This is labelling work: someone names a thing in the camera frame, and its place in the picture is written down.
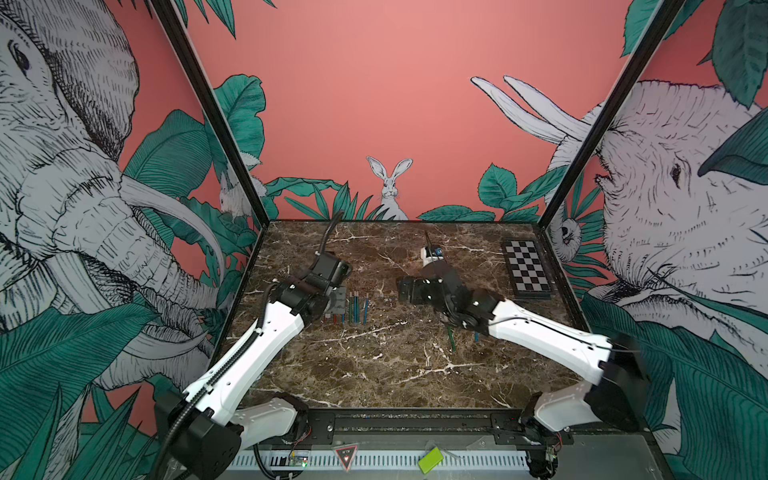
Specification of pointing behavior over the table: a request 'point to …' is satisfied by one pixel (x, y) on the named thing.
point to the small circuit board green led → (299, 458)
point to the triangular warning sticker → (346, 454)
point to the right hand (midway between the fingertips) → (406, 277)
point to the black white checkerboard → (529, 276)
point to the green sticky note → (431, 460)
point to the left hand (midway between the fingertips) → (335, 293)
